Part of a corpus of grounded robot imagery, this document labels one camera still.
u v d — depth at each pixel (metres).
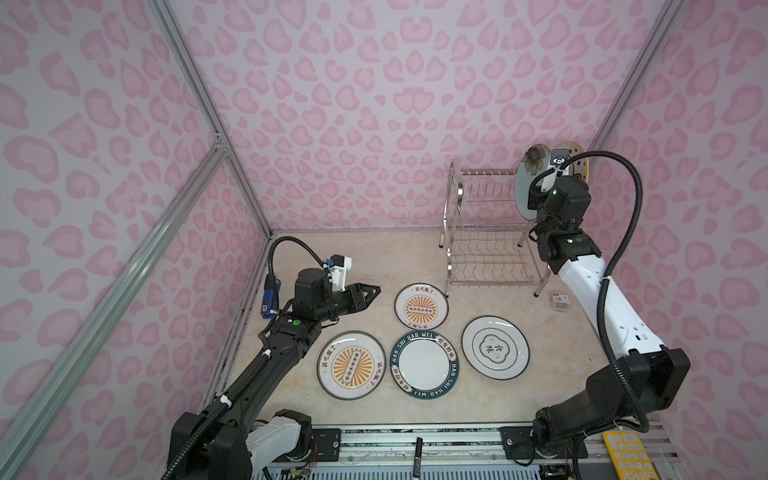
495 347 0.89
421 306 0.98
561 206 0.54
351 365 0.86
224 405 0.42
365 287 0.72
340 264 0.72
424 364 0.86
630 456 0.70
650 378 0.41
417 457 0.72
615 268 0.50
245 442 0.43
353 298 0.68
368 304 0.71
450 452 0.73
